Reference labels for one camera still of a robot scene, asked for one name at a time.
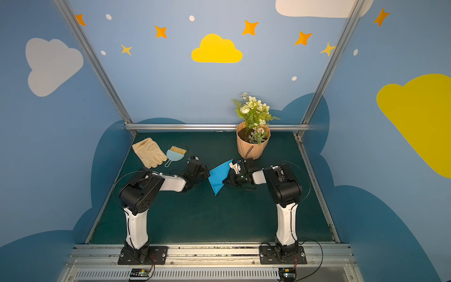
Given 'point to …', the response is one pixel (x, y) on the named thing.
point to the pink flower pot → (252, 141)
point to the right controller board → (288, 274)
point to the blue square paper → (217, 175)
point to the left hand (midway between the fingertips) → (211, 168)
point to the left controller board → (140, 272)
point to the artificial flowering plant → (255, 116)
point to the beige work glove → (150, 153)
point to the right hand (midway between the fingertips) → (225, 180)
